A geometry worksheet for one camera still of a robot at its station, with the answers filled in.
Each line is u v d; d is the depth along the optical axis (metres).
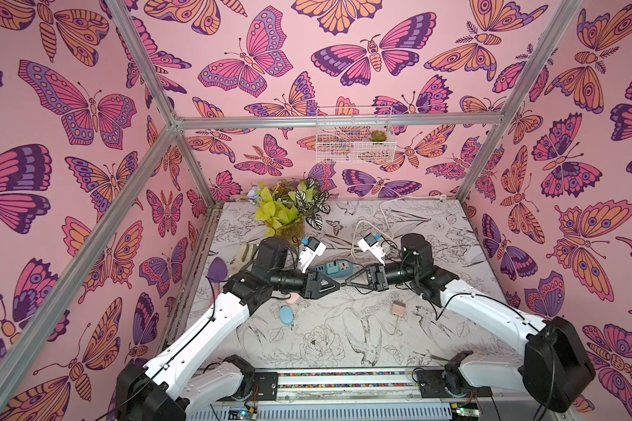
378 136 0.92
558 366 0.40
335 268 0.91
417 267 0.61
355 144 1.06
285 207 0.92
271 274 0.56
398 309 0.87
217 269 0.98
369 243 0.68
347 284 0.68
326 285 0.68
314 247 0.65
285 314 0.86
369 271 0.66
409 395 0.73
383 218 1.13
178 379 0.40
